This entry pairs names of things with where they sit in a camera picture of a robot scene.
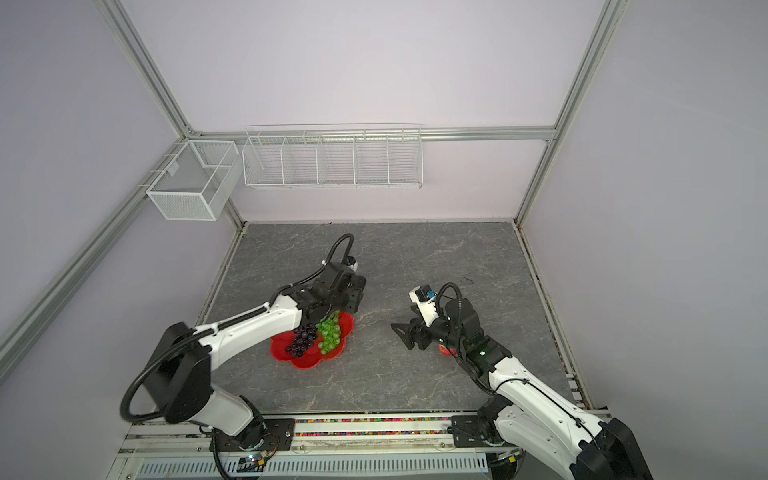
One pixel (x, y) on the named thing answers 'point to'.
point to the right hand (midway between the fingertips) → (404, 318)
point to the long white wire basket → (333, 155)
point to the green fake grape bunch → (330, 329)
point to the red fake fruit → (444, 350)
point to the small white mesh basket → (197, 181)
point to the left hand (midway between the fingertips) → (352, 296)
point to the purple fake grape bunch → (305, 336)
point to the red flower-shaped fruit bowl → (313, 355)
